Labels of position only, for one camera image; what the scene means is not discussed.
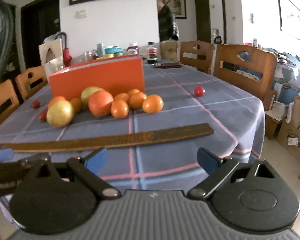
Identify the large reddish orange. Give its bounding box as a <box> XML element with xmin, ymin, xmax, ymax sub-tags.
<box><xmin>88</xmin><ymin>90</ymin><xmax>114</xmax><ymax>117</ymax></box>

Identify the white bottle with red label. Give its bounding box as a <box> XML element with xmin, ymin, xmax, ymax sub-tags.
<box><xmin>127</xmin><ymin>43</ymin><xmax>140</xmax><ymax>55</ymax></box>

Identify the dark wooden door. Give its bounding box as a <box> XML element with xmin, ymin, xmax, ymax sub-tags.
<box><xmin>20</xmin><ymin>0</ymin><xmax>60</xmax><ymax>71</ymax></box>

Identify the red folded umbrella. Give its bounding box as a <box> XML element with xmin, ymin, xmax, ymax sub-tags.
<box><xmin>61</xmin><ymin>32</ymin><xmax>73</xmax><ymax>67</ymax></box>

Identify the white paper bag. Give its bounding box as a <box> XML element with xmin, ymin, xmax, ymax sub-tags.
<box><xmin>39</xmin><ymin>39</ymin><xmax>65</xmax><ymax>78</ymax></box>

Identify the yellow pear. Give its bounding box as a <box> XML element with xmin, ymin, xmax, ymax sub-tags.
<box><xmin>80</xmin><ymin>87</ymin><xmax>104</xmax><ymax>107</ymax></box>
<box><xmin>46</xmin><ymin>99</ymin><xmax>75</xmax><ymax>127</ymax></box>

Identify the wooden chair with cloud cutout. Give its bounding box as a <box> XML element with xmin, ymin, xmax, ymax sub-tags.
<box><xmin>180</xmin><ymin>41</ymin><xmax>215</xmax><ymax>74</ymax></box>
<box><xmin>212</xmin><ymin>44</ymin><xmax>278</xmax><ymax>111</ymax></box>

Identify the pile of oranges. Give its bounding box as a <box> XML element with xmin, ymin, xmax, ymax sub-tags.
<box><xmin>48</xmin><ymin>89</ymin><xmax>164</xmax><ymax>119</ymax></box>

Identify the grey corrugated hose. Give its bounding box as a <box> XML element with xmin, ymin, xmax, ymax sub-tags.
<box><xmin>0</xmin><ymin>0</ymin><xmax>15</xmax><ymax>100</ymax></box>

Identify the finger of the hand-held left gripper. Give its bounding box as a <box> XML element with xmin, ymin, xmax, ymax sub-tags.
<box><xmin>0</xmin><ymin>148</ymin><xmax>15</xmax><ymax>162</ymax></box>

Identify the long wooden ruler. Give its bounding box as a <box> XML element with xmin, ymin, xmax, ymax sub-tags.
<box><xmin>0</xmin><ymin>123</ymin><xmax>215</xmax><ymax>153</ymax></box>

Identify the wooden chair with round hole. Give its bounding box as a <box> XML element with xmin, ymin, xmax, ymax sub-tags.
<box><xmin>0</xmin><ymin>79</ymin><xmax>21</xmax><ymax>133</ymax></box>
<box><xmin>15</xmin><ymin>65</ymin><xmax>50</xmax><ymax>101</ymax></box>

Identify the brown cardboard box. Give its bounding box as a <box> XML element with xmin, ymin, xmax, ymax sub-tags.
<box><xmin>277</xmin><ymin>96</ymin><xmax>300</xmax><ymax>162</ymax></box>

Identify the teal bowl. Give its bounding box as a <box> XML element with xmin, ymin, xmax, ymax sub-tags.
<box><xmin>105</xmin><ymin>46</ymin><xmax>123</xmax><ymax>56</ymax></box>

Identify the dark hanging coat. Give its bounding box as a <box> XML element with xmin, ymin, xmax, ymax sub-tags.
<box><xmin>158</xmin><ymin>4</ymin><xmax>180</xmax><ymax>42</ymax></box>

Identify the dark wooden door frame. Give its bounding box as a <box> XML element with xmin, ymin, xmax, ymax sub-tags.
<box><xmin>193</xmin><ymin>0</ymin><xmax>227</xmax><ymax>45</ymax></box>

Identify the dark bottle with label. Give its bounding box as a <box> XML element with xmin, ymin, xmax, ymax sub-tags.
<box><xmin>147</xmin><ymin>42</ymin><xmax>158</xmax><ymax>64</ymax></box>

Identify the small framed picture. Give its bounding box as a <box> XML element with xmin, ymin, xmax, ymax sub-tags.
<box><xmin>156</xmin><ymin>0</ymin><xmax>187</xmax><ymax>20</ymax></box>

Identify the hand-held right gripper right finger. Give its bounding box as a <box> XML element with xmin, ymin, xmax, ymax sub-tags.
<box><xmin>187</xmin><ymin>147</ymin><xmax>278</xmax><ymax>201</ymax></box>

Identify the framed picture with white mat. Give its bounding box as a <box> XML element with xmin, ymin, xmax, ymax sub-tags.
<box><xmin>277</xmin><ymin>0</ymin><xmax>300</xmax><ymax>43</ymax></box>

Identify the orange cardboard box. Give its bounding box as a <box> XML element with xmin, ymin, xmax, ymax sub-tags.
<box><xmin>49</xmin><ymin>54</ymin><xmax>146</xmax><ymax>102</ymax></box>

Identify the sofa with blankets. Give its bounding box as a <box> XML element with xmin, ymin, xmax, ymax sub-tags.
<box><xmin>262</xmin><ymin>46</ymin><xmax>300</xmax><ymax>98</ymax></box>

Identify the small cardboard box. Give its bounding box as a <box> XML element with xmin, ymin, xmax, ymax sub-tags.
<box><xmin>160</xmin><ymin>41</ymin><xmax>178</xmax><ymax>62</ymax></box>

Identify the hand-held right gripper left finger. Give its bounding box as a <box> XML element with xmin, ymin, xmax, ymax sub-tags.
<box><xmin>27</xmin><ymin>147</ymin><xmax>121</xmax><ymax>202</ymax></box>

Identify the blue water jug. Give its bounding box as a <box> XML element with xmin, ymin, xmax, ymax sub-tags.
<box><xmin>277</xmin><ymin>85</ymin><xmax>300</xmax><ymax>105</ymax></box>

